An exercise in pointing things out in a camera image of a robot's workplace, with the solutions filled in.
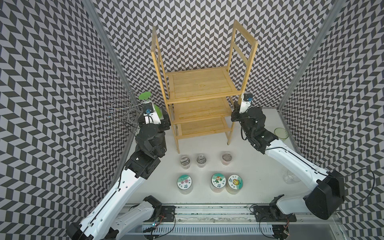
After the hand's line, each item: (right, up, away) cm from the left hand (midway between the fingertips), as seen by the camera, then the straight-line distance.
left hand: (154, 110), depth 62 cm
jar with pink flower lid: (+11, -36, +12) cm, 40 cm away
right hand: (+37, +4, +13) cm, 39 cm away
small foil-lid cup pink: (+35, -26, +24) cm, 50 cm away
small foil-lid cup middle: (+20, -26, +23) cm, 40 cm away
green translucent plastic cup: (+69, -12, +27) cm, 75 cm away
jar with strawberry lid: (+29, -36, +13) cm, 48 cm away
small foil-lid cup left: (+11, -27, +21) cm, 36 cm away
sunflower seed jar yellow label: (+37, -37, +13) cm, 54 cm away
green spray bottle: (-11, +10, +20) cm, 25 cm away
